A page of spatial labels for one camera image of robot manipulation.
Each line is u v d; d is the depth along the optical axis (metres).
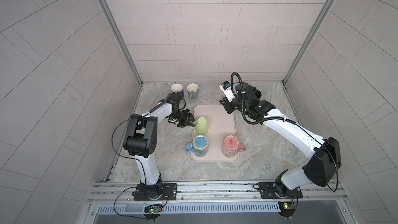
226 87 0.66
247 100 0.58
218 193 0.72
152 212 0.64
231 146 0.75
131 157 0.50
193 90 0.99
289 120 0.49
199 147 0.75
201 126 0.83
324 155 0.40
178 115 0.78
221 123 0.94
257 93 0.99
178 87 1.03
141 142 0.48
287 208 0.68
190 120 0.85
